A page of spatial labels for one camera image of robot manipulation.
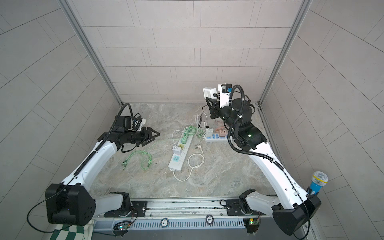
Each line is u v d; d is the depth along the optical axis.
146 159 0.86
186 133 0.89
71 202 0.38
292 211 0.35
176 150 0.85
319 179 0.56
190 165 0.85
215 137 0.94
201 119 0.78
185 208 0.72
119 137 0.56
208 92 0.60
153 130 0.74
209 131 0.91
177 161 0.85
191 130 0.94
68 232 0.64
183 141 0.89
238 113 0.44
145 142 0.71
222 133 0.92
